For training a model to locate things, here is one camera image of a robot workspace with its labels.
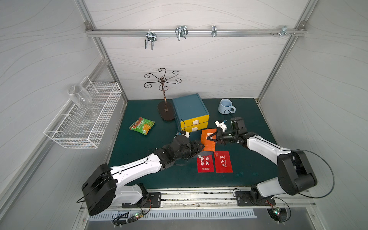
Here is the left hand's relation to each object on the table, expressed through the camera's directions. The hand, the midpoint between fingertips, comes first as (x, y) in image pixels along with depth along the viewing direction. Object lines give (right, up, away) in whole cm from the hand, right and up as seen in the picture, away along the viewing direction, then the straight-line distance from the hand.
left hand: (203, 149), depth 74 cm
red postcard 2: (+14, -12, +12) cm, 22 cm away
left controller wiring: (-41, -33, -6) cm, 53 cm away
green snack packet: (-41, +10, +27) cm, 50 cm away
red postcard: (+2, -12, +12) cm, 17 cm away
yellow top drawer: (-4, +15, +8) cm, 17 cm away
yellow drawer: (-6, +10, +11) cm, 16 cm away
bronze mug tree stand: (-26, +22, +37) cm, 50 cm away
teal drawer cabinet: (-8, +23, +13) cm, 27 cm away
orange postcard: (+4, +1, +4) cm, 6 cm away
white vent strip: (-30, -29, -8) cm, 43 cm away
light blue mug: (+21, +24, +34) cm, 47 cm away
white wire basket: (-57, +13, -8) cm, 59 cm away
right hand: (+3, +5, +8) cm, 10 cm away
